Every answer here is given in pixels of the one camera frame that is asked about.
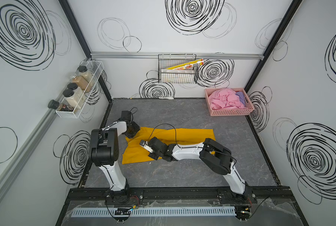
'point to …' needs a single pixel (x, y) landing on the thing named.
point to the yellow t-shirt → (134, 152)
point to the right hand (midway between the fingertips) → (149, 147)
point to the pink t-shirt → (224, 98)
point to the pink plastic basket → (248, 108)
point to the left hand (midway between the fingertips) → (137, 130)
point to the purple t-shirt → (240, 94)
